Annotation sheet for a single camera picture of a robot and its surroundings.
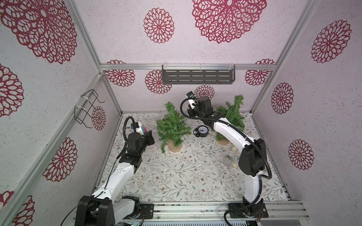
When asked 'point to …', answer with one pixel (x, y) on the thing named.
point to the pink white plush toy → (144, 129)
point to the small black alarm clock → (201, 131)
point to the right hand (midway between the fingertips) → (189, 102)
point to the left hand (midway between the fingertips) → (152, 132)
